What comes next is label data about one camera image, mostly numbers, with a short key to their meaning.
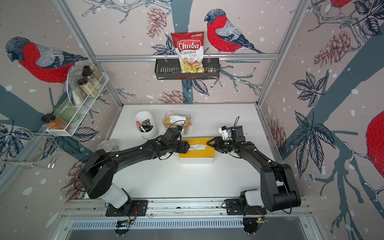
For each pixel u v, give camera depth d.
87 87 0.76
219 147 0.76
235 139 0.70
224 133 0.82
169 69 0.95
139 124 0.96
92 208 0.75
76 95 0.70
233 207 0.73
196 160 0.87
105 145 0.88
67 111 0.72
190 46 0.80
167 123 1.03
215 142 0.78
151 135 0.96
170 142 0.68
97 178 0.44
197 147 0.87
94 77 0.83
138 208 0.73
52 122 0.60
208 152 0.83
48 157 0.67
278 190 0.42
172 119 1.00
